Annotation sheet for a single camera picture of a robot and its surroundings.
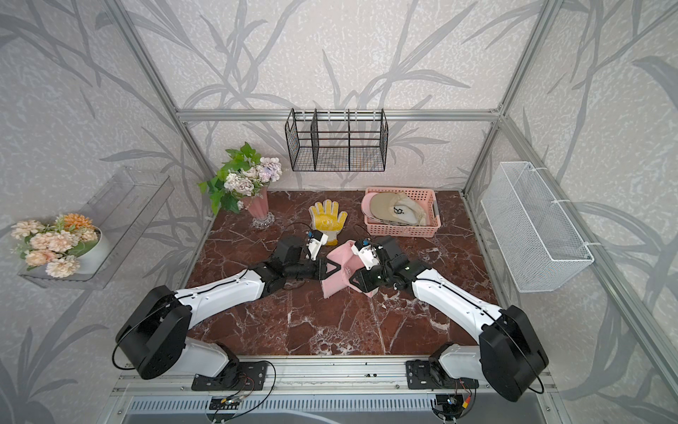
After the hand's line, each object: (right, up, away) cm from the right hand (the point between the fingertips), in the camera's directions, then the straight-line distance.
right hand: (354, 276), depth 82 cm
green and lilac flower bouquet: (-36, +32, +3) cm, 48 cm away
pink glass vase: (-37, +22, +16) cm, 46 cm away
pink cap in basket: (+4, +23, +22) cm, 32 cm away
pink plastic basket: (+32, +26, +33) cm, 53 cm away
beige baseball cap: (+18, +22, +26) cm, 38 cm away
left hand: (-4, +3, 0) cm, 5 cm away
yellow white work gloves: (-12, +17, +27) cm, 34 cm away
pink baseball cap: (-1, +3, +6) cm, 6 cm away
